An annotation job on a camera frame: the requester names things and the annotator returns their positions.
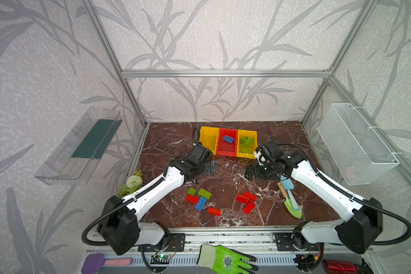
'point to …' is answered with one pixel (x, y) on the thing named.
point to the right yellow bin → (243, 133)
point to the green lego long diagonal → (245, 150)
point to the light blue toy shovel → (287, 185)
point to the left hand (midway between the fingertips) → (209, 161)
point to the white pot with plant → (134, 183)
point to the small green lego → (192, 191)
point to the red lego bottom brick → (214, 211)
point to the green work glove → (222, 260)
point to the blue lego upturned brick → (213, 162)
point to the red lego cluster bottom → (249, 208)
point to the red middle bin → (225, 148)
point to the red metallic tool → (338, 266)
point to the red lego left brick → (192, 198)
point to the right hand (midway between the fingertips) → (252, 170)
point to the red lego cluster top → (249, 195)
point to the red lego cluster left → (242, 199)
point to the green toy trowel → (288, 204)
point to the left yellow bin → (209, 136)
